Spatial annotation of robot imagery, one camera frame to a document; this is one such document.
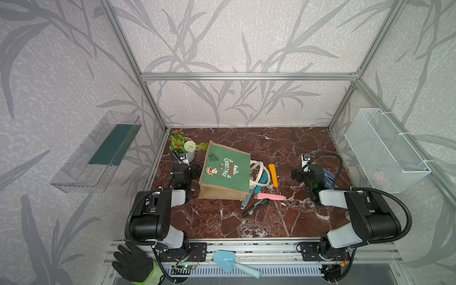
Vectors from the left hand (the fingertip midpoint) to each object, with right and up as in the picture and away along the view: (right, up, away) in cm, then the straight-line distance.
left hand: (188, 163), depth 94 cm
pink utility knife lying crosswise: (+38, -16, -5) cm, 41 cm away
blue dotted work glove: (+77, -9, +2) cm, 77 cm away
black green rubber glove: (-13, -38, -24) cm, 47 cm away
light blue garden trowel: (+22, -37, -22) cm, 48 cm away
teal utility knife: (+41, -9, +1) cm, 42 cm away
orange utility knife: (+46, -6, +3) cm, 47 cm away
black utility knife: (+39, -18, -7) cm, 44 cm away
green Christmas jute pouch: (+21, -4, -9) cm, 23 cm away
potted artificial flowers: (-3, +10, -2) cm, 11 cm away
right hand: (+61, -1, +1) cm, 61 cm away
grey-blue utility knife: (+30, -19, -7) cm, 36 cm away
